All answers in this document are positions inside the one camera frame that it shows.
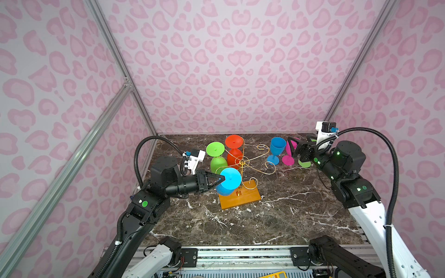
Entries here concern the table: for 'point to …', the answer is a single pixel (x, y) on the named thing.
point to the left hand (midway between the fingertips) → (224, 178)
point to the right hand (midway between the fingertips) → (298, 135)
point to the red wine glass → (234, 156)
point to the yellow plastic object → (274, 275)
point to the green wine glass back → (216, 149)
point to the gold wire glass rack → (248, 191)
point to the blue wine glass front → (232, 181)
